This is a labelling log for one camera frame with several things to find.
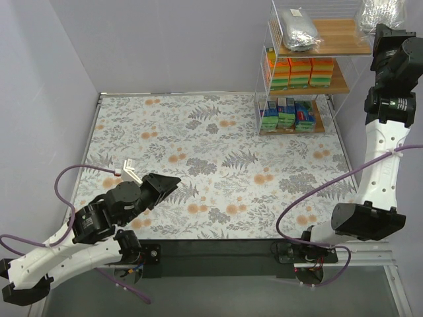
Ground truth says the silver steel wool pack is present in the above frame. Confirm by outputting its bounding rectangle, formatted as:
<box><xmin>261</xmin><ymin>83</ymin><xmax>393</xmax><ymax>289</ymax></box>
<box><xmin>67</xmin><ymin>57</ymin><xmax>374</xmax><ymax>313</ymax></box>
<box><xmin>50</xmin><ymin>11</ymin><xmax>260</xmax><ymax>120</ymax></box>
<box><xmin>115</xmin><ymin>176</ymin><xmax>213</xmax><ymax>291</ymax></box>
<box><xmin>278</xmin><ymin>7</ymin><xmax>323</xmax><ymax>52</ymax></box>
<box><xmin>355</xmin><ymin>0</ymin><xmax>406</xmax><ymax>35</ymax></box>

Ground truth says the orange Sponge Daddy box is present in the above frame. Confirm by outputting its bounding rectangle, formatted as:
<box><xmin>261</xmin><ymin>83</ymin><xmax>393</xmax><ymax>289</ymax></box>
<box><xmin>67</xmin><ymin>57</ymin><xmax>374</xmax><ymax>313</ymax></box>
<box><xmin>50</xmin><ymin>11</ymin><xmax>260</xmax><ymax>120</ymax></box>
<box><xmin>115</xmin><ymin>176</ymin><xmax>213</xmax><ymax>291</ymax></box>
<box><xmin>266</xmin><ymin>48</ymin><xmax>291</xmax><ymax>90</ymax></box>

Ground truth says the blue green sponge pack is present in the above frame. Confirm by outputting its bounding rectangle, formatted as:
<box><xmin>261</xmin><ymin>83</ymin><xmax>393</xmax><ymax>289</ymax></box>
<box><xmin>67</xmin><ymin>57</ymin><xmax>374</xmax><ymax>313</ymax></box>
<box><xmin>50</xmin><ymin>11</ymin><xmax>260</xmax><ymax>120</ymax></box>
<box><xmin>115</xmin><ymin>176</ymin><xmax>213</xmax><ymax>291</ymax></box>
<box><xmin>258</xmin><ymin>100</ymin><xmax>279</xmax><ymax>131</ymax></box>
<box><xmin>277</xmin><ymin>97</ymin><xmax>296</xmax><ymax>130</ymax></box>
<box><xmin>295</xmin><ymin>100</ymin><xmax>316</xmax><ymax>133</ymax></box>

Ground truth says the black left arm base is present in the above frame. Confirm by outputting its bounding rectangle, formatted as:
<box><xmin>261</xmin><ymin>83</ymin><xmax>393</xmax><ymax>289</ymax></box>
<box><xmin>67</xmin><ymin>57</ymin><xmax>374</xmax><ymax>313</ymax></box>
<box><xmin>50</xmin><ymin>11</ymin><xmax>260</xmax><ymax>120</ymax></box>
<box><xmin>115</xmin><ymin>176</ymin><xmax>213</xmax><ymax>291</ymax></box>
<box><xmin>126</xmin><ymin>243</ymin><xmax>161</xmax><ymax>265</ymax></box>

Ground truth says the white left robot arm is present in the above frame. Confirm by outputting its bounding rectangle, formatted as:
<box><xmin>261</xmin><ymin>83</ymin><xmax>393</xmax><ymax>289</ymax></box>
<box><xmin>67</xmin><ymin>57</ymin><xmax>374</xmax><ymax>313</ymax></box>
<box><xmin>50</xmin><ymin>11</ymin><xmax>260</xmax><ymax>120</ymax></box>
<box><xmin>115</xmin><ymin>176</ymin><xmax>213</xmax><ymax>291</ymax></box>
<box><xmin>1</xmin><ymin>173</ymin><xmax>181</xmax><ymax>306</ymax></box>

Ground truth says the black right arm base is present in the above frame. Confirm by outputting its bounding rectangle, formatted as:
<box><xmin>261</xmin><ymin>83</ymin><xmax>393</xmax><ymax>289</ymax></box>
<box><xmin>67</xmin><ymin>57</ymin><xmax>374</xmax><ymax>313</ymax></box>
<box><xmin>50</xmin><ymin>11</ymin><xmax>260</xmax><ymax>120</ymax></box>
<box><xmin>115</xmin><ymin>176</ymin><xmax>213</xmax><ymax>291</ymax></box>
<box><xmin>270</xmin><ymin>239</ymin><xmax>338</xmax><ymax>264</ymax></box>

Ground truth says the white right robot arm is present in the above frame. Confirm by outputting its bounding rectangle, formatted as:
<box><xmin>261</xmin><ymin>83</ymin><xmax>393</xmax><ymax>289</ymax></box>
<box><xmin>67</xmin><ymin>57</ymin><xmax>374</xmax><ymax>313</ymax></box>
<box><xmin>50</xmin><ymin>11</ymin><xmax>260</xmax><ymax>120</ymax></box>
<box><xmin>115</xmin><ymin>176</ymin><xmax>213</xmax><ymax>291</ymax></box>
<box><xmin>303</xmin><ymin>24</ymin><xmax>422</xmax><ymax>248</ymax></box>

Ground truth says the floral patterned table mat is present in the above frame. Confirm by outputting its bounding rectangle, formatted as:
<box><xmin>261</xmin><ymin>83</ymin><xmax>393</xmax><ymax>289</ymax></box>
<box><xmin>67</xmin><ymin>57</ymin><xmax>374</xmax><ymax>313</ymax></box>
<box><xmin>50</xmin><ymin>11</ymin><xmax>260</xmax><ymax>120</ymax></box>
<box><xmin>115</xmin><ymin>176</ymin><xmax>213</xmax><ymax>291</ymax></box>
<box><xmin>74</xmin><ymin>94</ymin><xmax>356</xmax><ymax>239</ymax></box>

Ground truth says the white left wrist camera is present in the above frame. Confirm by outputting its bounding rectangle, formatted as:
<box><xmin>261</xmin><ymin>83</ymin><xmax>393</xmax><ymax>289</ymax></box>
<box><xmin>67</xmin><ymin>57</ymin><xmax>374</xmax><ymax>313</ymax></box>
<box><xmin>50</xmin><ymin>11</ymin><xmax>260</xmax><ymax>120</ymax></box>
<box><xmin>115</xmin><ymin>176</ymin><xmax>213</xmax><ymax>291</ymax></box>
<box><xmin>121</xmin><ymin>158</ymin><xmax>142</xmax><ymax>186</ymax></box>

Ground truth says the white wire wooden shelf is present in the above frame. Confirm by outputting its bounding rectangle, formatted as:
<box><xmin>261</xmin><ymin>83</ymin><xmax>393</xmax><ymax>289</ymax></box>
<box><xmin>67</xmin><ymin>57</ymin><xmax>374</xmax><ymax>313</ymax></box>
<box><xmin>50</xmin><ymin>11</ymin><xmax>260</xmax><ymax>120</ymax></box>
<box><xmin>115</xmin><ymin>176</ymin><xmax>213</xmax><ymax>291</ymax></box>
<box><xmin>254</xmin><ymin>1</ymin><xmax>371</xmax><ymax>135</ymax></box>

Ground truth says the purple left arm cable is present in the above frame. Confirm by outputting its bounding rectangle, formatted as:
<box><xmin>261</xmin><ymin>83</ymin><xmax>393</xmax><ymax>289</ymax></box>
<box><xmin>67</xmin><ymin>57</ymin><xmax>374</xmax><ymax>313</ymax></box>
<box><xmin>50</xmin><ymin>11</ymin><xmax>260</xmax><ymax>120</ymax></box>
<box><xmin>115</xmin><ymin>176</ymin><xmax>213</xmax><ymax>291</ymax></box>
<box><xmin>0</xmin><ymin>164</ymin><xmax>153</xmax><ymax>304</ymax></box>

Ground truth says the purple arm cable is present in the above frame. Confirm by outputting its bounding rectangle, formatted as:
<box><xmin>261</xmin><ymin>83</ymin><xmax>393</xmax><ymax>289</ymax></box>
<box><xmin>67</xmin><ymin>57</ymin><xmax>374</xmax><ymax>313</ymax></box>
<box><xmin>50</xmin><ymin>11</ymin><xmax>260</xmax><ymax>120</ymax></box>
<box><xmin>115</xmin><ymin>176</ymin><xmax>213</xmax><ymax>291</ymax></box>
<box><xmin>276</xmin><ymin>143</ymin><xmax>423</xmax><ymax>288</ymax></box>
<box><xmin>0</xmin><ymin>164</ymin><xmax>153</xmax><ymax>304</ymax></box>

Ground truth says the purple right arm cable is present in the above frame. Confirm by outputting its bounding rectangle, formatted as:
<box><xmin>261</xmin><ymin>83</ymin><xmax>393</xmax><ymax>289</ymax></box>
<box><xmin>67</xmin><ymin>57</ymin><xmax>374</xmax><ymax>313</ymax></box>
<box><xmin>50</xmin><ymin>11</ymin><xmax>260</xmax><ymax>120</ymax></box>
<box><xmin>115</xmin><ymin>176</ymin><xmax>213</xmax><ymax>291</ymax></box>
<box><xmin>276</xmin><ymin>143</ymin><xmax>423</xmax><ymax>288</ymax></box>

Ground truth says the aluminium frame rail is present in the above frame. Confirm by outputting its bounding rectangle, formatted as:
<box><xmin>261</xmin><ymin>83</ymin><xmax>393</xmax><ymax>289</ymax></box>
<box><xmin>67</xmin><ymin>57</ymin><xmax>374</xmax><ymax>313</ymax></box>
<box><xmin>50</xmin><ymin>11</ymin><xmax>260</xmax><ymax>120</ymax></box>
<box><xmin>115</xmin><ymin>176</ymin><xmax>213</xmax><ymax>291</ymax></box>
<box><xmin>28</xmin><ymin>239</ymin><xmax>414</xmax><ymax>317</ymax></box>

